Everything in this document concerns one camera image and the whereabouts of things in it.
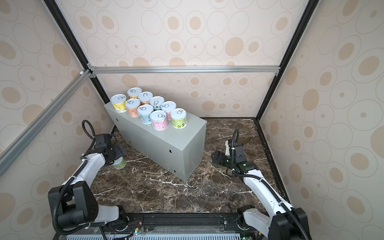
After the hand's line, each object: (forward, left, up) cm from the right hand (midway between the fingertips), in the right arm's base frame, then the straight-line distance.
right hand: (218, 156), depth 84 cm
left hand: (+5, +57, 0) cm, 58 cm away
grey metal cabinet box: (-10, +18, +21) cm, 29 cm away
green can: (-1, +58, -5) cm, 58 cm away
